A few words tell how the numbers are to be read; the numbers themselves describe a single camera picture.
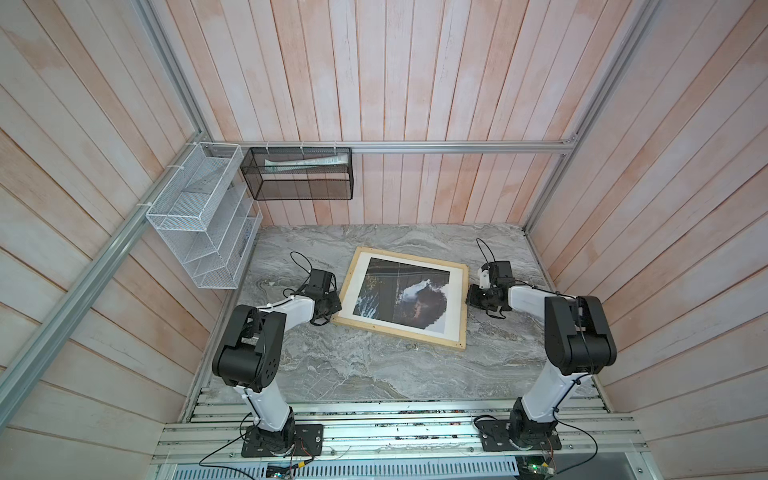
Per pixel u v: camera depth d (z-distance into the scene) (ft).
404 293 3.31
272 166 2.94
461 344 2.89
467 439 2.47
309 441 2.40
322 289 2.55
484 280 3.02
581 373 1.69
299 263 3.73
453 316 3.13
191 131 2.86
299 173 2.96
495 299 2.54
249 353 1.59
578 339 1.63
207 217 2.17
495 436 2.40
